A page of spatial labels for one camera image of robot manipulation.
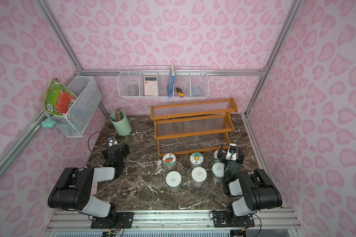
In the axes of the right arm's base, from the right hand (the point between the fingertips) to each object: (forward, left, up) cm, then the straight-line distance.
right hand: (231, 145), depth 86 cm
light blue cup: (+36, +20, +12) cm, 43 cm away
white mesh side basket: (-1, +80, +22) cm, 83 cm away
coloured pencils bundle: (+22, +72, +5) cm, 75 cm away
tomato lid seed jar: (-9, +36, -5) cm, 37 cm away
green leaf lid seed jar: (-3, +9, -4) cm, 10 cm away
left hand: (+2, +71, -3) cm, 71 cm away
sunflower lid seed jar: (-7, +20, -5) cm, 22 cm away
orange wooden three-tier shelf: (+26, +23, -14) cm, 37 cm away
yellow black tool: (+30, +30, +15) cm, 45 cm away
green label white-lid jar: (-20, +32, -3) cm, 38 cm away
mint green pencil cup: (+17, +70, -4) cm, 72 cm away
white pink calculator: (+32, +49, +19) cm, 61 cm away
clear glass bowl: (+31, +62, +15) cm, 71 cm away
